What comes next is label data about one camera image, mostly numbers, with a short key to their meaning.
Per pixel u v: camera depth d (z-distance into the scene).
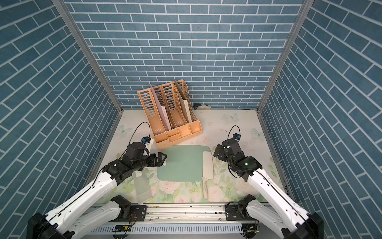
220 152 0.69
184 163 0.94
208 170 0.89
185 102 0.87
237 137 0.69
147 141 0.71
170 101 1.12
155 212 0.75
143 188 0.83
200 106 1.21
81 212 0.44
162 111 0.84
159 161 0.69
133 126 1.08
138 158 0.61
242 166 0.54
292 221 0.39
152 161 0.69
